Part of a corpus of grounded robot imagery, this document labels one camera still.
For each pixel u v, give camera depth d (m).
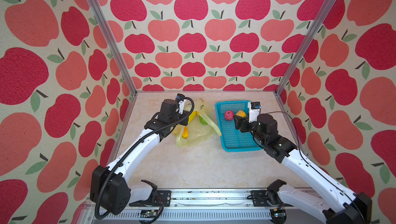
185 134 0.93
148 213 0.72
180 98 0.69
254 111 0.64
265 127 0.55
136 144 0.48
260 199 0.73
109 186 0.40
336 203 0.40
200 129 1.00
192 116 1.01
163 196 0.75
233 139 0.96
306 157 0.49
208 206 0.72
